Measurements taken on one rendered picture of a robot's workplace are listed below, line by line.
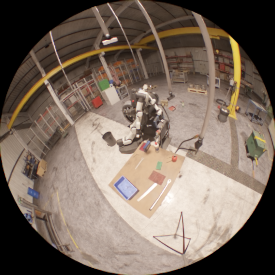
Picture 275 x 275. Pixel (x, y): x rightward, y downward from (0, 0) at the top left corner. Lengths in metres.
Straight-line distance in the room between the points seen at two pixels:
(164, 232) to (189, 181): 1.03
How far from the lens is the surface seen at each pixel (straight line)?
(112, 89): 5.83
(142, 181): 1.19
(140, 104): 1.22
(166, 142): 2.01
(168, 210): 1.61
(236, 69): 3.73
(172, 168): 1.20
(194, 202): 1.68
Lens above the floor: 1.59
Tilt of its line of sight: 44 degrees down
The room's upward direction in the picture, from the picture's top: 24 degrees counter-clockwise
